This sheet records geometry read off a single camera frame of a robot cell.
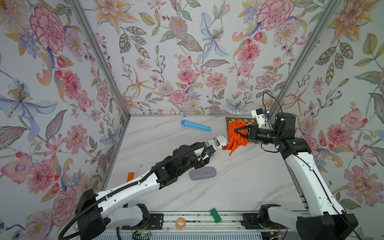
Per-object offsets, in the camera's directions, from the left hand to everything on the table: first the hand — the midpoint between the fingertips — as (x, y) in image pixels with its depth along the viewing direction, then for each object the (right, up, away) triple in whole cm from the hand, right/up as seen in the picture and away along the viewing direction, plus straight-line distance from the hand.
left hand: (209, 147), depth 70 cm
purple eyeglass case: (-2, -17, +18) cm, 25 cm away
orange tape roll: (-14, -38, +4) cm, 40 cm away
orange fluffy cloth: (+11, +4, -5) cm, 13 cm away
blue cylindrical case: (-13, +14, +44) cm, 48 cm away
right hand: (+11, +8, -2) cm, 14 cm away
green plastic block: (+4, -35, +5) cm, 36 cm away
